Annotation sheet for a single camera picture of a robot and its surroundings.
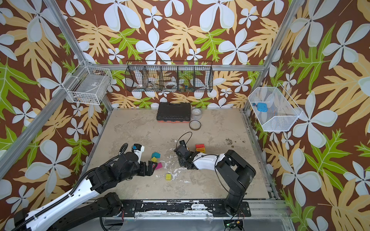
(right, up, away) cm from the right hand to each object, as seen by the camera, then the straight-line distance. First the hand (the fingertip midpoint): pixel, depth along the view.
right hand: (182, 157), depth 93 cm
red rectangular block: (+12, +7, +4) cm, 14 cm away
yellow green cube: (-8, -9, -11) cm, 16 cm away
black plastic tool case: (-7, +31, +19) cm, 37 cm away
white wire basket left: (-57, +46, -7) cm, 74 cm away
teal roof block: (-17, +1, 0) cm, 17 cm away
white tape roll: (-9, +49, +5) cm, 50 cm away
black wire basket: (-9, +55, +4) cm, 56 cm away
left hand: (-16, +2, -20) cm, 26 cm away
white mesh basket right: (+54, +31, -11) cm, 63 cm away
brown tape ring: (+9, +21, +16) cm, 28 cm away
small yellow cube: (-18, -1, -3) cm, 18 cm away
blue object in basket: (+48, +32, -6) cm, 59 cm away
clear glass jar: (+11, +30, +25) cm, 41 cm away
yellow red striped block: (+12, +5, 0) cm, 13 cm away
